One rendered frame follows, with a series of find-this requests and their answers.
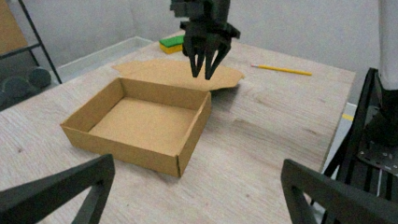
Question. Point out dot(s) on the yellow and green sponge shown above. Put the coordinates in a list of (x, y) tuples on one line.
[(172, 44)]

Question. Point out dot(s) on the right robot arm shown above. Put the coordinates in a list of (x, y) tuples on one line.
[(378, 133)]

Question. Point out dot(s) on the black aluminum extrusion rail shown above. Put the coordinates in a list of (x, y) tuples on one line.
[(350, 171)]

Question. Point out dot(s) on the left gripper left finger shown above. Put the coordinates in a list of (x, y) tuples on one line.
[(31, 202)]

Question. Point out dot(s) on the black stapler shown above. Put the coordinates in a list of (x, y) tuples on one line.
[(185, 52)]

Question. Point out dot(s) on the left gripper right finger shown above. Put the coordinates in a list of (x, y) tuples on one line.
[(346, 203)]

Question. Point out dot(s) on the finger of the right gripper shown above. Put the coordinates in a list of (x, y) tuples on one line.
[(191, 43), (213, 44)]

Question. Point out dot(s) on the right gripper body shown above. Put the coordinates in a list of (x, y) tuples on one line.
[(209, 24)]

